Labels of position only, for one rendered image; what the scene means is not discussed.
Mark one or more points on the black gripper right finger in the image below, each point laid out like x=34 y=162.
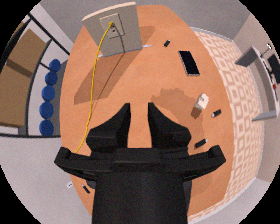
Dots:
x=167 y=135

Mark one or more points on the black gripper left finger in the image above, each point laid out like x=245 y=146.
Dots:
x=110 y=135

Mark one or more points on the black computer mouse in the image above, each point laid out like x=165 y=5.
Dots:
x=91 y=184

